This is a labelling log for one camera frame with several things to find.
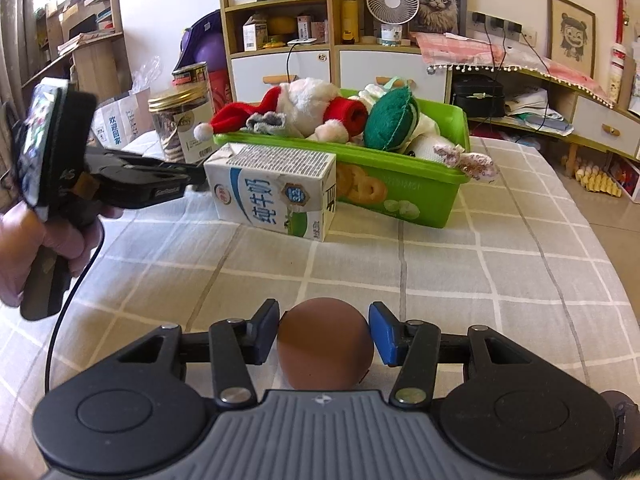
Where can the red round bucket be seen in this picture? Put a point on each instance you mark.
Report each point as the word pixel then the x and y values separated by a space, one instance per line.
pixel 219 83

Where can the girl drawing frame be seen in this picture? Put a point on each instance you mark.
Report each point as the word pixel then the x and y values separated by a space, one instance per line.
pixel 571 36

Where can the brown egg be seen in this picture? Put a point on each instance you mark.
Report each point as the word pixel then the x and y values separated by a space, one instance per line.
pixel 324 344

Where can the egg tray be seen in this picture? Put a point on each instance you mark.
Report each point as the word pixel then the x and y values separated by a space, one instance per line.
pixel 593 179

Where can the white desk fan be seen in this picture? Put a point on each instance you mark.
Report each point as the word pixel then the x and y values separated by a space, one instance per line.
pixel 393 12

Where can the white rabbit plush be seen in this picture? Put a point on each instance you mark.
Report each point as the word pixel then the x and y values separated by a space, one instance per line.
pixel 427 143

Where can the pink fringed cloth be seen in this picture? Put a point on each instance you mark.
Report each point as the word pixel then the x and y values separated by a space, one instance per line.
pixel 460 53

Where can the cookie jar gold lid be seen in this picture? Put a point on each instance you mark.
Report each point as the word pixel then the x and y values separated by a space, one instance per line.
pixel 175 114

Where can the grey checked tablecloth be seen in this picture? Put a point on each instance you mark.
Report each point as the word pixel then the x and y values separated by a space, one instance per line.
pixel 516 254

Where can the left hand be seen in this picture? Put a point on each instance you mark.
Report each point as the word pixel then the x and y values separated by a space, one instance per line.
pixel 23 234

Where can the purple cushion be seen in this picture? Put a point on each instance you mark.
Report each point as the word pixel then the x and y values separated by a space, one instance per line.
pixel 203 42

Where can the cat picture frame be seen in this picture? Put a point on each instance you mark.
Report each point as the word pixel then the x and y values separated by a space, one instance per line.
pixel 440 16

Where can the milk carton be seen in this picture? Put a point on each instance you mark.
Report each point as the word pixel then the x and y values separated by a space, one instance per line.
pixel 284 190

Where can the wooden shelf cabinet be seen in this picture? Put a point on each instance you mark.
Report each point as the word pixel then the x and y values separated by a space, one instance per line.
pixel 273 41

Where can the green felt plush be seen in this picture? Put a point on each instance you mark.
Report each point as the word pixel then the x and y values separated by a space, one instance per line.
pixel 391 121

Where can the tin can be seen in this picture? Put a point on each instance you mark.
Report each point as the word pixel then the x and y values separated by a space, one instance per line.
pixel 196 73

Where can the low wooden drawer console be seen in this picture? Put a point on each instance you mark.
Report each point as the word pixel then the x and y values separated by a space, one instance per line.
pixel 596 123

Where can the yellow bottle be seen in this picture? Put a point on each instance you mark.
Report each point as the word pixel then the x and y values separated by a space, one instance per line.
pixel 349 18

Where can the black box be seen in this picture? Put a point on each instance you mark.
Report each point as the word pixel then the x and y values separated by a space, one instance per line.
pixel 479 95

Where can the santa plush toy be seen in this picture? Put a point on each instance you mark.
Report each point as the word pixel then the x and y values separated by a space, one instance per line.
pixel 307 108

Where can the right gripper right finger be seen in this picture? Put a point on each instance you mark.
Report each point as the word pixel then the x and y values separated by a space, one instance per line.
pixel 412 346

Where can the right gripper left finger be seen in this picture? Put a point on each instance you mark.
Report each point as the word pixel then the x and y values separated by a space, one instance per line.
pixel 234 344

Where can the phone on left gripper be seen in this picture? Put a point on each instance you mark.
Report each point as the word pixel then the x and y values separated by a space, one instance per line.
pixel 33 137

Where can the green plastic bin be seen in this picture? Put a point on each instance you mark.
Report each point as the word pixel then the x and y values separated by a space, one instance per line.
pixel 398 185

